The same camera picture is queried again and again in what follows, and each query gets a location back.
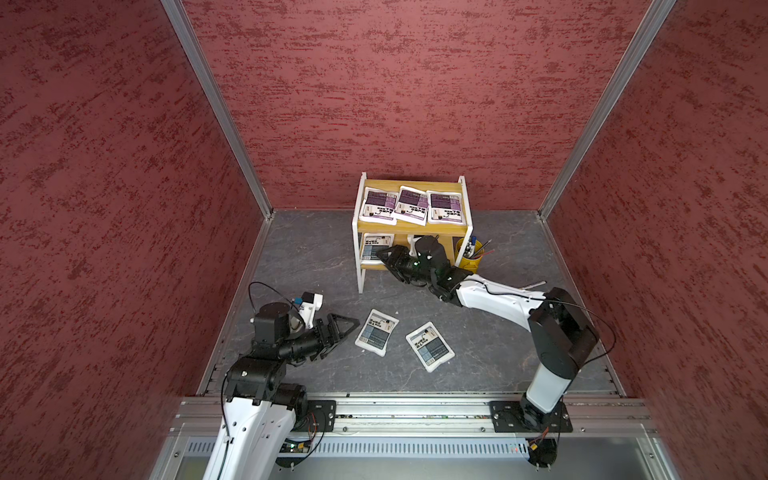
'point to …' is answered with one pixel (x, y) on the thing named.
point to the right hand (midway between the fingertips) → (377, 262)
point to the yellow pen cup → (472, 255)
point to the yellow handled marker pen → (540, 283)
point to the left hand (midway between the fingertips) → (352, 337)
